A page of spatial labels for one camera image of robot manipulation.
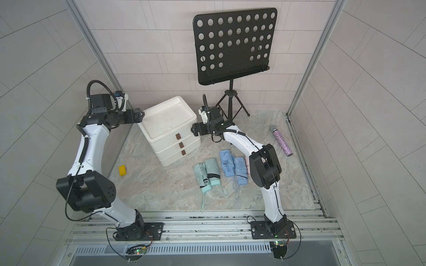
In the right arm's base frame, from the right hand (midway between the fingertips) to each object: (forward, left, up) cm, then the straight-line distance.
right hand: (198, 127), depth 90 cm
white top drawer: (-7, +7, +5) cm, 11 cm away
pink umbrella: (-14, -26, -14) cm, 32 cm away
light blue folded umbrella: (-16, -15, -13) cm, 25 cm away
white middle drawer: (-11, +12, -1) cm, 16 cm away
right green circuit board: (-52, -34, -17) cm, 65 cm away
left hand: (+2, +28, +13) cm, 31 cm away
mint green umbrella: (-21, -7, -14) cm, 26 cm away
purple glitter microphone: (-4, -50, -15) cm, 52 cm away
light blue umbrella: (-20, -22, -13) cm, 33 cm away
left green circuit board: (-52, +23, -14) cm, 59 cm away
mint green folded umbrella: (-23, -1, -13) cm, 27 cm away
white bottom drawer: (-13, +15, -8) cm, 22 cm away
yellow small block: (-16, +42, -13) cm, 47 cm away
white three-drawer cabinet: (-5, +14, +7) cm, 17 cm away
